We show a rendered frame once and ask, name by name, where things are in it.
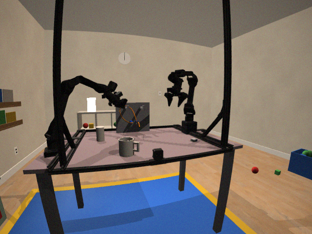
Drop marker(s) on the cream mug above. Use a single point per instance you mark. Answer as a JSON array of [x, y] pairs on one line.
[[126, 146]]

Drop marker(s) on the cream cylinder with white top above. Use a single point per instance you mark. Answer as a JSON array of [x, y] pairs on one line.
[[100, 133]]

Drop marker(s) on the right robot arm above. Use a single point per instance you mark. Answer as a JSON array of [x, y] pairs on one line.
[[174, 77]]

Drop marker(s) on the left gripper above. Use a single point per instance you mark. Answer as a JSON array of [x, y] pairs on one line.
[[120, 103]]

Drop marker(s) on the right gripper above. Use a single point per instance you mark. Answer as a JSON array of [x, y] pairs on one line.
[[181, 96]]

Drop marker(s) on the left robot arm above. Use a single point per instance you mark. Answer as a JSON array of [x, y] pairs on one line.
[[67, 87]]

